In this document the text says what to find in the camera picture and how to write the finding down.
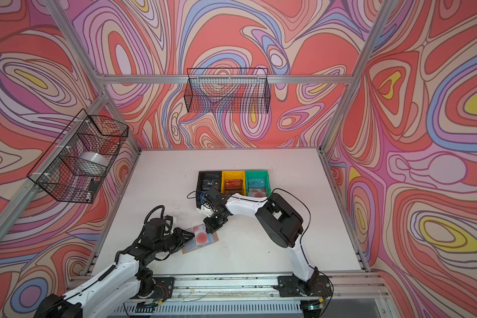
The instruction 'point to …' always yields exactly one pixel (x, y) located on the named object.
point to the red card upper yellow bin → (234, 183)
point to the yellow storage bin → (233, 175)
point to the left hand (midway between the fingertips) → (196, 235)
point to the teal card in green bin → (256, 183)
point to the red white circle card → (201, 235)
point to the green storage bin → (258, 173)
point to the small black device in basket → (93, 185)
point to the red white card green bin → (258, 193)
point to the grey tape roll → (93, 163)
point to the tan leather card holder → (191, 245)
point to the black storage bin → (206, 180)
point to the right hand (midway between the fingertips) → (211, 234)
